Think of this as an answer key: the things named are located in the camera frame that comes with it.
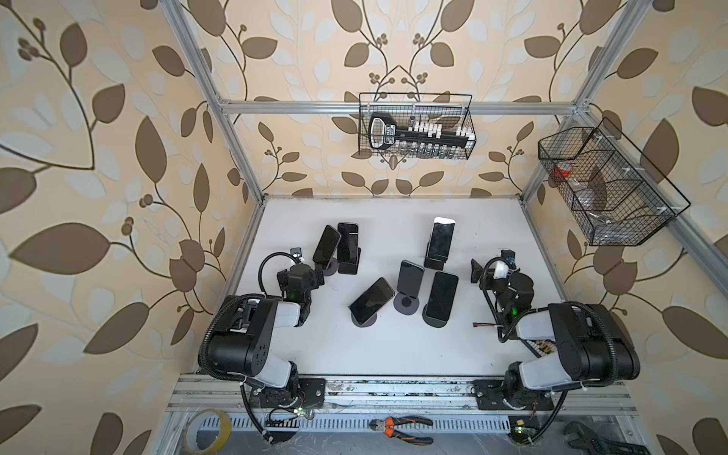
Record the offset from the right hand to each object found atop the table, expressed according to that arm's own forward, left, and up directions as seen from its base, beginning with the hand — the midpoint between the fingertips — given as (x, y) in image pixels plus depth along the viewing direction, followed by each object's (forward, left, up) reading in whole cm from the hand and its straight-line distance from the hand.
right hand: (488, 261), depth 91 cm
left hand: (+2, +63, -2) cm, 63 cm away
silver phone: (+7, +15, +4) cm, 17 cm away
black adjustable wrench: (-48, -15, -7) cm, 50 cm away
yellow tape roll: (-43, +76, -7) cm, 88 cm away
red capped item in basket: (+19, -22, +22) cm, 37 cm away
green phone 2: (-14, +18, +4) cm, 23 cm away
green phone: (-9, +27, +7) cm, 30 cm away
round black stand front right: (-18, +21, -4) cm, 28 cm away
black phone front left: (-14, +40, -1) cm, 43 cm away
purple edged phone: (+6, +53, +4) cm, 53 cm away
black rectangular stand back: (+3, +17, -4) cm, 17 cm away
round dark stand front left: (-18, +40, -2) cm, 44 cm away
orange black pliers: (-42, +35, -7) cm, 56 cm away
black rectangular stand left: (+3, +46, -5) cm, 46 cm away
